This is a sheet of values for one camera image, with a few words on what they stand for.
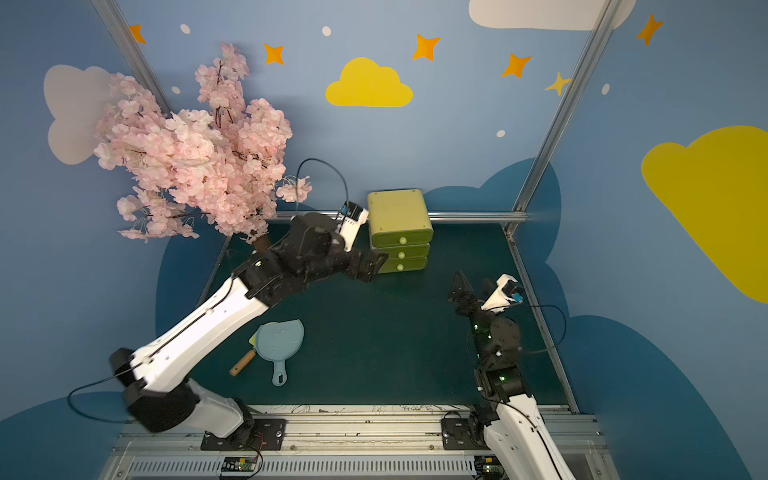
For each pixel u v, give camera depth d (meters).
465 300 0.65
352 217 0.55
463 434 0.75
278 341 0.91
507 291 0.61
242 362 0.84
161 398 0.41
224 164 0.60
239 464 0.72
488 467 0.73
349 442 0.74
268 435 0.75
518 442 0.51
